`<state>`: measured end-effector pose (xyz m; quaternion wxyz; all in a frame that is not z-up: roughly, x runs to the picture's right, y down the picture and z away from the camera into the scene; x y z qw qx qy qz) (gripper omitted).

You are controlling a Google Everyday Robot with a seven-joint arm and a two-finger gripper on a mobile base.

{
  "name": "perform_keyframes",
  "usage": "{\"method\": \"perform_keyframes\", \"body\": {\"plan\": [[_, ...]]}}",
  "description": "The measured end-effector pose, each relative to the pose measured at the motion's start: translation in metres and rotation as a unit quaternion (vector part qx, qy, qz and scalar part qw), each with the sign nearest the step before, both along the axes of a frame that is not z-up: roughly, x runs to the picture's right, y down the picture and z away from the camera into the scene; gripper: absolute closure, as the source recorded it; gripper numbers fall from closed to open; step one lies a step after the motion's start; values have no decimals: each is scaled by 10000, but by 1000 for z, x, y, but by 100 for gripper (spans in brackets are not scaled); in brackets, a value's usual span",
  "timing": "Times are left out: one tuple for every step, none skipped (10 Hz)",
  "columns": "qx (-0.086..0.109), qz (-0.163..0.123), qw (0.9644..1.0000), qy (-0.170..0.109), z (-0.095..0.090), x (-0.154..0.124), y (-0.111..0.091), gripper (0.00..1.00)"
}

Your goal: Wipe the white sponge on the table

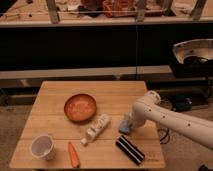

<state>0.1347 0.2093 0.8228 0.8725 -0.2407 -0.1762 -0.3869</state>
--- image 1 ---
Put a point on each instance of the orange bowl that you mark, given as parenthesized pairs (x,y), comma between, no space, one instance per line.
(80,107)

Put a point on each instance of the wooden table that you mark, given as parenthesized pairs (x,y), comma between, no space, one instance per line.
(113,98)

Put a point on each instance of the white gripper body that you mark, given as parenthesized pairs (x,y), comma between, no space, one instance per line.
(129,122)

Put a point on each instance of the black striped box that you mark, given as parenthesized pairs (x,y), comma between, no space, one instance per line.
(130,150)

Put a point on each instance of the white cup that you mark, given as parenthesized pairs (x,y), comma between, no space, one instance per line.
(42,147)

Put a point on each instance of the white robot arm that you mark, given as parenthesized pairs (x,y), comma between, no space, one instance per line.
(147,108)

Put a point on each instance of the orange machine in background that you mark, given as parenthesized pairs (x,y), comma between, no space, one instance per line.
(118,8)

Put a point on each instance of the orange carrot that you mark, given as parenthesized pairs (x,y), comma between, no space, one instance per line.
(75,162)

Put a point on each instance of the white squeeze bottle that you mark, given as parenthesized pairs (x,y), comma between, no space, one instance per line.
(96,129)

